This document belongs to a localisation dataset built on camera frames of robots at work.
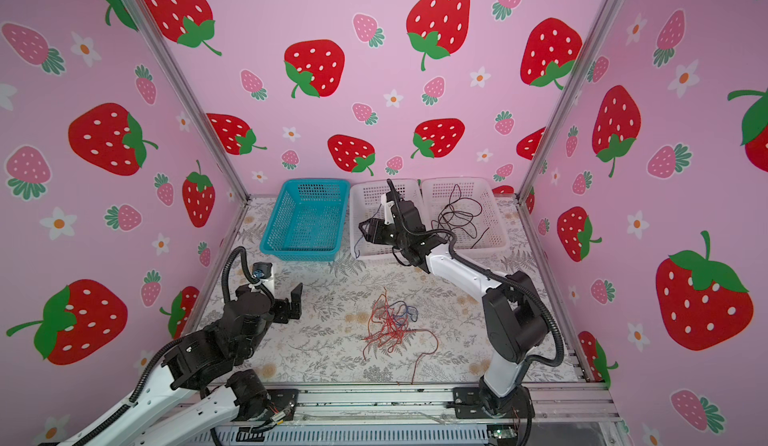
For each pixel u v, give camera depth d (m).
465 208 1.18
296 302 0.65
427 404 0.75
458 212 1.14
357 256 0.90
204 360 0.48
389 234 0.74
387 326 0.88
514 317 0.46
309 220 1.14
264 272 0.58
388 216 0.76
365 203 1.16
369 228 0.79
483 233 1.07
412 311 0.90
